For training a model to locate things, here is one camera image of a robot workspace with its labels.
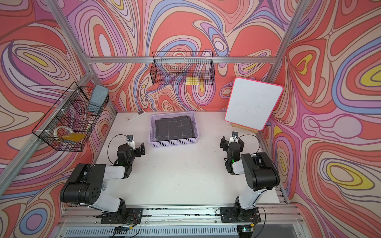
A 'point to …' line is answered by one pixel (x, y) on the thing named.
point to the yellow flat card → (75, 137)
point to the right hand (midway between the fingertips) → (232, 140)
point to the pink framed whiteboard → (252, 104)
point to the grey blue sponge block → (98, 95)
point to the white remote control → (135, 116)
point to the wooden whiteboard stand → (236, 126)
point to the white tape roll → (58, 128)
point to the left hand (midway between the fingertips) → (136, 143)
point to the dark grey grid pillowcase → (173, 128)
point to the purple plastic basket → (152, 141)
